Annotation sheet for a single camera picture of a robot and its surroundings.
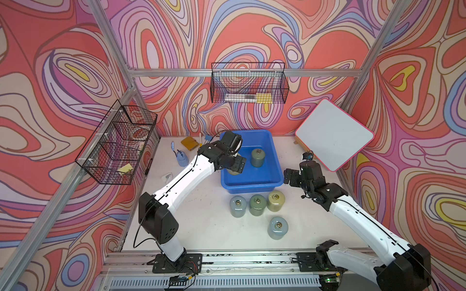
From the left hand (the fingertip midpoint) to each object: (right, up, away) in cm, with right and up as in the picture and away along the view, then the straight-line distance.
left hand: (237, 162), depth 80 cm
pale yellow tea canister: (-2, -4, -5) cm, 7 cm away
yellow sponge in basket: (-45, -2, -9) cm, 46 cm away
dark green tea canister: (+9, -20, +1) cm, 22 cm away
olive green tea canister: (+12, +2, +19) cm, 22 cm away
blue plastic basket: (+10, -11, +23) cm, 28 cm away
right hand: (+27, -7, +1) cm, 28 cm away
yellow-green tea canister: (+18, -18, +2) cm, 25 cm away
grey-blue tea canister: (0, -20, +1) cm, 20 cm away
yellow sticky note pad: (-30, +10, +35) cm, 47 cm away
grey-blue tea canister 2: (+17, -27, -6) cm, 33 cm away
